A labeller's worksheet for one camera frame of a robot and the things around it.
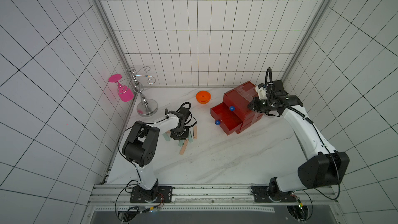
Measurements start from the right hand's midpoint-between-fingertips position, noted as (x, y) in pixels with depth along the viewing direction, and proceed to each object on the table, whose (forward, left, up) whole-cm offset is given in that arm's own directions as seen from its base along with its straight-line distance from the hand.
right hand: (249, 104), depth 82 cm
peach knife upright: (-8, +30, -21) cm, 37 cm away
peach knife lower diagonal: (-17, +36, -22) cm, 45 cm away
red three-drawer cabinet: (-3, -5, -8) cm, 10 cm away
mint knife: (-11, +32, -20) cm, 40 cm away
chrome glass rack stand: (+9, +65, -20) cm, 68 cm away
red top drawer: (+3, +6, -1) cm, 7 cm away
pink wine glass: (+6, +74, -2) cm, 74 cm away
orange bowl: (+19, +26, -18) cm, 38 cm away
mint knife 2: (-12, +47, -20) cm, 53 cm away
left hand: (-14, +39, -21) cm, 46 cm away
